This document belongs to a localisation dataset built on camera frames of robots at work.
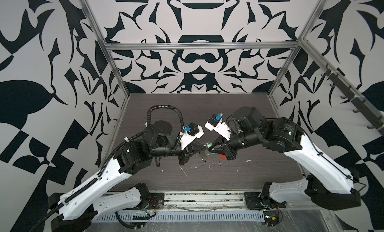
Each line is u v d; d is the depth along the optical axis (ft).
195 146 1.74
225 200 2.49
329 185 1.29
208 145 1.78
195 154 1.79
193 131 1.48
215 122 1.56
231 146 1.56
